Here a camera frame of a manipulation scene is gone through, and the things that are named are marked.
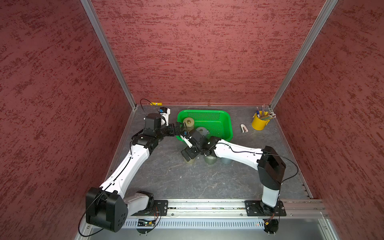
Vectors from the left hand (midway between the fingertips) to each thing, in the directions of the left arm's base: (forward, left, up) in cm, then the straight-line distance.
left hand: (176, 127), depth 80 cm
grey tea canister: (+7, -15, -13) cm, 21 cm away
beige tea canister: (+13, -6, -13) cm, 20 cm away
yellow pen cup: (+15, -55, -15) cm, 59 cm away
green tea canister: (-11, -20, -18) cm, 29 cm away
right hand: (-8, -7, -13) cm, 17 cm away
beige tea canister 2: (-11, -8, -21) cm, 25 cm away
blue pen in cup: (+22, -55, -11) cm, 60 cm away
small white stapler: (+16, -45, -21) cm, 52 cm away
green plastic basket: (+12, -4, -16) cm, 21 cm away
